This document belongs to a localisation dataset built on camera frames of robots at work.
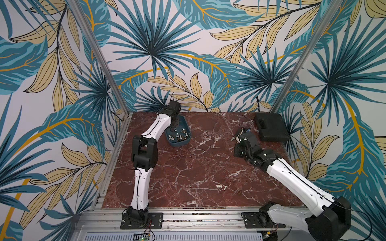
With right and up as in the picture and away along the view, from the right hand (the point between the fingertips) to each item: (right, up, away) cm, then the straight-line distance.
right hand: (238, 146), depth 81 cm
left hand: (-38, +13, +19) cm, 44 cm away
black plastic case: (+31, +10, +24) cm, 41 cm away
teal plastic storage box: (-35, +4, +23) cm, 42 cm away
